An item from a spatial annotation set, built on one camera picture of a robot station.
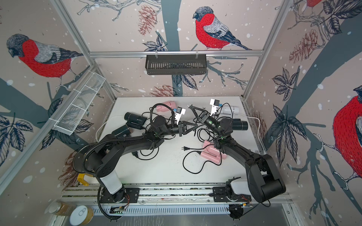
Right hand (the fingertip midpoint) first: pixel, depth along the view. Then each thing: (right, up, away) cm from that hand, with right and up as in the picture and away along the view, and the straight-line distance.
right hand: (192, 108), depth 72 cm
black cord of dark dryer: (+7, -11, -2) cm, 13 cm away
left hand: (+3, -9, -1) cm, 10 cm away
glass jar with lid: (-60, -46, -9) cm, 76 cm away
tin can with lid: (-53, -50, -7) cm, 73 cm away
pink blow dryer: (-15, 0, 0) cm, 15 cm away
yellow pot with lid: (-57, -36, -2) cm, 67 cm away
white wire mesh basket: (-70, +4, +14) cm, 72 cm away
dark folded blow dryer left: (-41, -9, +30) cm, 52 cm away
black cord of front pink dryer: (-4, -26, +18) cm, 32 cm away
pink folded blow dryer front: (+12, -27, +14) cm, 33 cm away
